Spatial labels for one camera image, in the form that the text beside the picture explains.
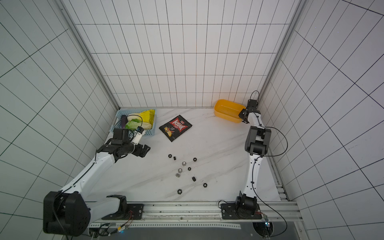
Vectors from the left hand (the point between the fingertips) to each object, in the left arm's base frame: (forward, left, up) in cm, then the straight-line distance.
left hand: (141, 147), depth 85 cm
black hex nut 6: (-18, -37, -10) cm, 42 cm away
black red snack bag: (+22, -17, -10) cm, 30 cm away
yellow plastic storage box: (+39, -58, -10) cm, 71 cm away
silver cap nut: (-5, -25, -10) cm, 28 cm away
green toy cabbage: (+18, +11, -2) cm, 21 cm away
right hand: (+35, -65, -7) cm, 75 cm away
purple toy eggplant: (+25, +21, -7) cm, 34 cm away
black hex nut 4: (-8, -28, -10) cm, 31 cm away
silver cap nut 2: (-10, -23, -9) cm, 27 cm away
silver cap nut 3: (-12, -22, -10) cm, 27 cm away
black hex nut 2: (-1, -19, -10) cm, 21 cm away
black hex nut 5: (-14, -31, -9) cm, 35 cm away
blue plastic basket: (+22, +24, -5) cm, 33 cm away
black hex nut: (0, -16, -10) cm, 19 cm away
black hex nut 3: (-2, -31, -10) cm, 33 cm away
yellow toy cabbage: (+24, +1, -1) cm, 24 cm away
